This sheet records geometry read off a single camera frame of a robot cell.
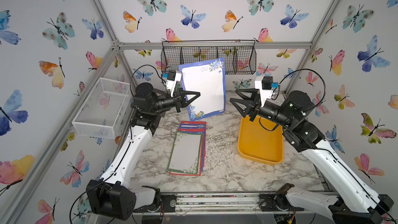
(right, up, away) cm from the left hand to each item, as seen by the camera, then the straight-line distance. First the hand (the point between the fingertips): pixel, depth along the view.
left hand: (199, 94), depth 60 cm
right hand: (+13, 0, -6) cm, 14 cm away
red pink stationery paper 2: (-1, -15, +45) cm, 47 cm away
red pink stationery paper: (-1, -39, +24) cm, 46 cm away
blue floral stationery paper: (-4, -17, +42) cm, 45 cm away
